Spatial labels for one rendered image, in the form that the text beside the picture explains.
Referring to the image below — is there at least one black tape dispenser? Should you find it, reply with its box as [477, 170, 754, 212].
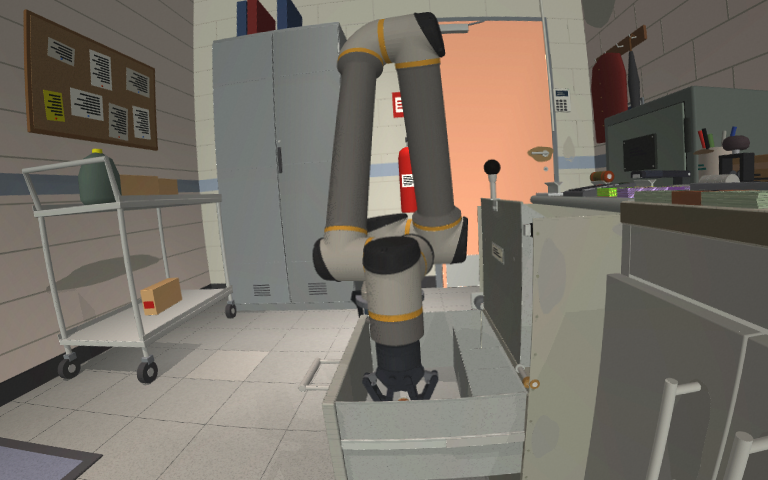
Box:
[717, 134, 757, 182]

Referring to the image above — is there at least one beige pen cup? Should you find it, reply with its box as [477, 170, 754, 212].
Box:
[694, 125, 740, 179]

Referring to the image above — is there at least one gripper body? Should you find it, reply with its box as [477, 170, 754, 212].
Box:
[372, 339, 427, 386]

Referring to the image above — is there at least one white bin handle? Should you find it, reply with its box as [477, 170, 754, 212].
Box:
[298, 357, 338, 392]

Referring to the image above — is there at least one black ball lever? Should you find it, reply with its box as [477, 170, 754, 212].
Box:
[483, 158, 503, 212]

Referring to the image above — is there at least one red binder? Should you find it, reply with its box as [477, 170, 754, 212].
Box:
[246, 0, 278, 35]

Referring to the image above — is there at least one green jug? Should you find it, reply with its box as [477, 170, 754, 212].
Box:
[77, 148, 124, 206]

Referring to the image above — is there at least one green banknote stack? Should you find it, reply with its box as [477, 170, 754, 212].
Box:
[633, 189, 768, 211]

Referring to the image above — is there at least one brown notice board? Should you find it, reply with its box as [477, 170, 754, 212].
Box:
[23, 8, 160, 152]

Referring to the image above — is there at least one white drawer handle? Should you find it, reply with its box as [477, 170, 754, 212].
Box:
[721, 431, 768, 480]
[644, 377, 703, 480]

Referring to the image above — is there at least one small cardboard box red label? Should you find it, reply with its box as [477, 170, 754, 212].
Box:
[139, 277, 184, 317]

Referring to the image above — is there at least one red hanging coat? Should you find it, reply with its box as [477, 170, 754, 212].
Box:
[590, 51, 630, 145]

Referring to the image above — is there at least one white wheeled cart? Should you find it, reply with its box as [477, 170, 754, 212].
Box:
[21, 156, 239, 385]

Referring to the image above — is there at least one grey drawer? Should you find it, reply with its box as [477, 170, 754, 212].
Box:
[584, 272, 768, 480]

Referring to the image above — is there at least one grey-green safe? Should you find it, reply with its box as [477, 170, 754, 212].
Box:
[603, 85, 768, 185]

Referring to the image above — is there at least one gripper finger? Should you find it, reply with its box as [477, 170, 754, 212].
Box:
[407, 370, 440, 403]
[361, 371, 392, 403]

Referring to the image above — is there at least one grey coin bin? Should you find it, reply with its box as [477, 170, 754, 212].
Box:
[322, 311, 530, 480]

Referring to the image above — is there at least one grey metal cupboard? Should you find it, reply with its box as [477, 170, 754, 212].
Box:
[211, 22, 362, 305]

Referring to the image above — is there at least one purple banknote stack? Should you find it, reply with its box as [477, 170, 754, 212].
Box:
[617, 184, 692, 200]

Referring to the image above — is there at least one red fire extinguisher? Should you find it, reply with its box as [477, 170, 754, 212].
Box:
[397, 136, 420, 215]

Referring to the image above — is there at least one brown coat rack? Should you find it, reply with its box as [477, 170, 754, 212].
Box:
[605, 25, 649, 57]

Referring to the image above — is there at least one orange door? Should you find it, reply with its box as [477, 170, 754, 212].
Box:
[434, 16, 562, 290]

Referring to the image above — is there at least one flat brown cardboard box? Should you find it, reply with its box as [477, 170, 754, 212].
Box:
[119, 174, 181, 197]

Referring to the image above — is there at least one dark umbrella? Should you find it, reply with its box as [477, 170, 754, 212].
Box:
[626, 50, 643, 110]

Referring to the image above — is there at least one grey floor mat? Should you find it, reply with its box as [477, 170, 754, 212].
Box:
[0, 436, 104, 480]

